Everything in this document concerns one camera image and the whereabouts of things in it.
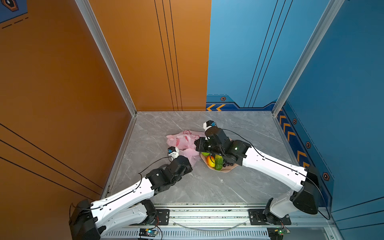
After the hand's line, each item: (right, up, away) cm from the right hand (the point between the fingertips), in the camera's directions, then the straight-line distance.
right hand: (192, 143), depth 73 cm
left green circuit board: (-21, -43, -3) cm, 48 cm away
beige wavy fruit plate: (+18, -17, +13) cm, 28 cm away
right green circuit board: (+42, -42, -4) cm, 59 cm away
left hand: (0, -10, +5) cm, 11 cm away
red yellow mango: (+10, -12, +14) cm, 21 cm away
